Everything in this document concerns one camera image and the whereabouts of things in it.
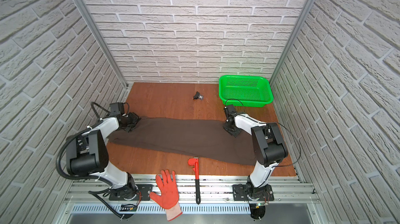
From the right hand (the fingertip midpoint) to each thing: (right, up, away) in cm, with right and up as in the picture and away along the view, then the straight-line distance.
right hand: (229, 128), depth 96 cm
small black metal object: (-21, +21, +15) cm, 33 cm away
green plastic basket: (+15, +25, +21) cm, 36 cm away
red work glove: (-33, -29, -25) cm, 50 cm away
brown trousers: (-15, -5, -6) cm, 17 cm away
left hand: (-57, +7, -2) cm, 58 cm away
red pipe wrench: (-21, -15, -14) cm, 30 cm away
